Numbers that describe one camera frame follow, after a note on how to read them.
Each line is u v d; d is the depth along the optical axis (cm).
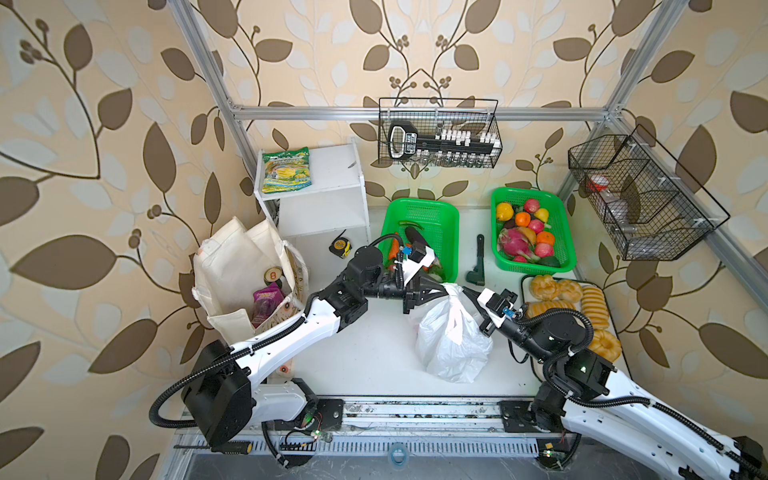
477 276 99
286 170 82
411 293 58
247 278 88
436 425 74
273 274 89
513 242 99
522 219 110
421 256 57
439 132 81
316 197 81
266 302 82
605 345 83
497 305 50
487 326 58
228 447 69
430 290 64
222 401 40
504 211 109
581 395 50
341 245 105
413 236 109
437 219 115
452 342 55
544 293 92
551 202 113
